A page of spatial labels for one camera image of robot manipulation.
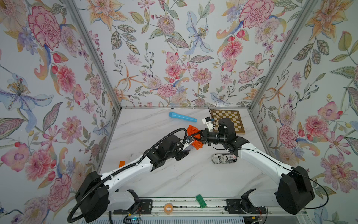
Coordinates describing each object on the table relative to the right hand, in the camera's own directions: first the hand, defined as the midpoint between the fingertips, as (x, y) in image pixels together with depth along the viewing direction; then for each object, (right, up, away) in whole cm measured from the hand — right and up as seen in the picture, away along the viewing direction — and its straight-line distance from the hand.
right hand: (190, 135), depth 75 cm
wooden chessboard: (+39, +13, +39) cm, 56 cm away
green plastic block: (+6, -35, 0) cm, 36 cm away
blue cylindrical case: (-11, +13, +38) cm, 42 cm away
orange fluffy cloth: (+3, -3, -5) cm, 7 cm away
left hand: (-1, -6, +3) cm, 6 cm away
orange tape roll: (-12, -39, -1) cm, 40 cm away
